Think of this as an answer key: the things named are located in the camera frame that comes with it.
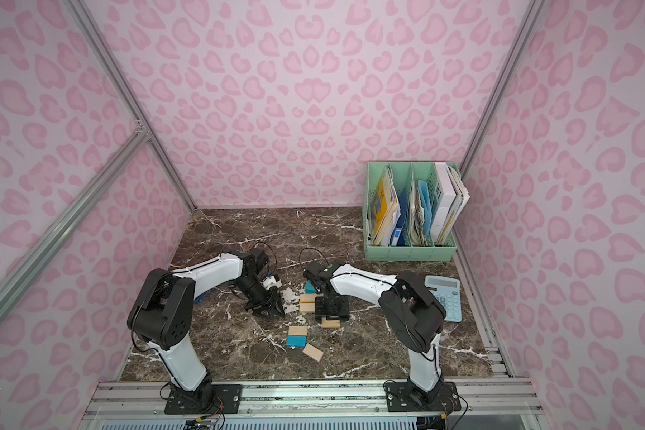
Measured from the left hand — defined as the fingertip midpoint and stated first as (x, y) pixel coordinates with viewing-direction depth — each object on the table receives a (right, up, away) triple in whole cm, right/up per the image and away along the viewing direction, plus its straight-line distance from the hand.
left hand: (280, 313), depth 85 cm
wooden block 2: (+16, -3, -2) cm, 16 cm away
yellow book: (+35, +34, +7) cm, 50 cm away
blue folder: (+48, +34, +2) cm, 59 cm away
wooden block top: (+8, +3, +7) cm, 11 cm away
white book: (+55, +37, +3) cm, 67 cm away
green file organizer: (+43, +33, +8) cm, 55 cm away
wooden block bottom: (+11, -10, -5) cm, 15 cm away
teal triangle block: (+9, +6, +8) cm, 13 cm away
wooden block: (+8, 0, +5) cm, 9 cm away
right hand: (+15, -3, +1) cm, 15 cm away
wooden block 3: (+6, -6, 0) cm, 8 cm away
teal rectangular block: (+5, -8, -3) cm, 10 cm away
